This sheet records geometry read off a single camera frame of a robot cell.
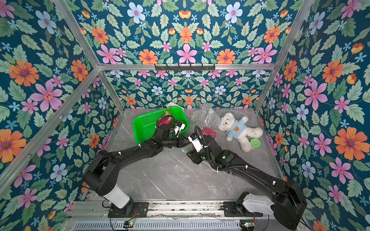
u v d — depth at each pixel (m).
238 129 0.98
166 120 1.01
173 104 1.17
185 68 0.93
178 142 0.75
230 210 0.72
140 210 0.74
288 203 0.39
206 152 0.57
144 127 1.08
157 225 0.76
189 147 0.84
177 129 0.78
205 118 0.96
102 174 0.45
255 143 0.93
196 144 0.67
